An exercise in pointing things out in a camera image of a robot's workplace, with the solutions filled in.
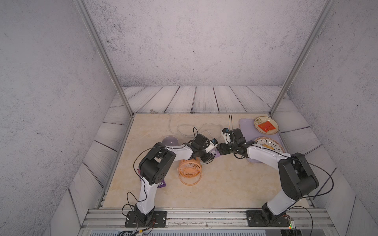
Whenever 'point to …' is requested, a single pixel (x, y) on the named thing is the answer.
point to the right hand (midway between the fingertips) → (222, 146)
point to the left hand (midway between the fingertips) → (213, 155)
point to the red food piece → (267, 126)
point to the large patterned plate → (269, 142)
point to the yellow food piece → (266, 145)
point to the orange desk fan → (190, 171)
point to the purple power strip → (218, 154)
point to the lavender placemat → (251, 133)
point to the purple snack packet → (162, 184)
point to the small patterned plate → (259, 120)
